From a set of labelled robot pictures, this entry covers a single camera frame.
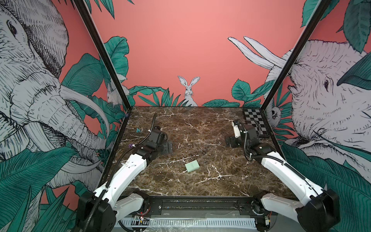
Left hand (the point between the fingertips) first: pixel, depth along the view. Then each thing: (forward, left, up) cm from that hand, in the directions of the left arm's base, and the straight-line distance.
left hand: (164, 142), depth 83 cm
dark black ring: (-1, -24, -15) cm, 29 cm away
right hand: (+3, -39, +5) cm, 39 cm away
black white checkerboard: (+27, -67, -12) cm, 73 cm away
